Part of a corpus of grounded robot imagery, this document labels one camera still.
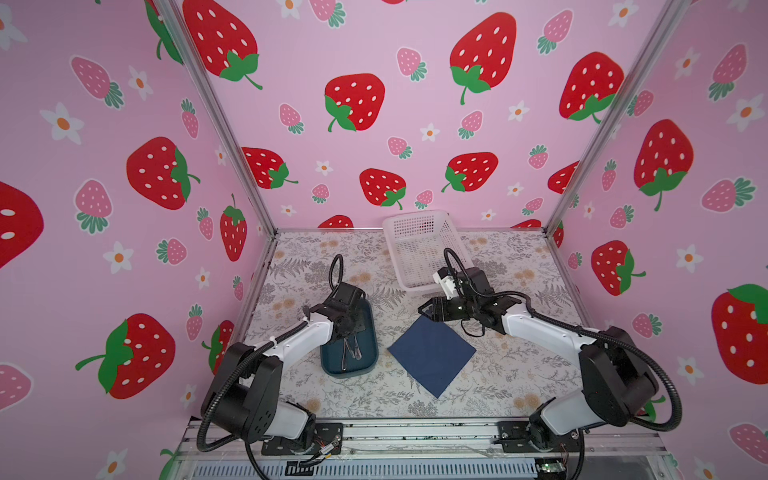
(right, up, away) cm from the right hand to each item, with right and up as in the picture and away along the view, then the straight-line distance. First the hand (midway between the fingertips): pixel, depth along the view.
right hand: (422, 309), depth 84 cm
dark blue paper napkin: (+4, -14, +4) cm, 15 cm away
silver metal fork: (-23, -16, +3) cm, 29 cm away
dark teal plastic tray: (-19, -13, 0) cm, 23 cm away
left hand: (-20, -5, +6) cm, 21 cm away
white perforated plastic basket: (+1, +21, +33) cm, 39 cm away
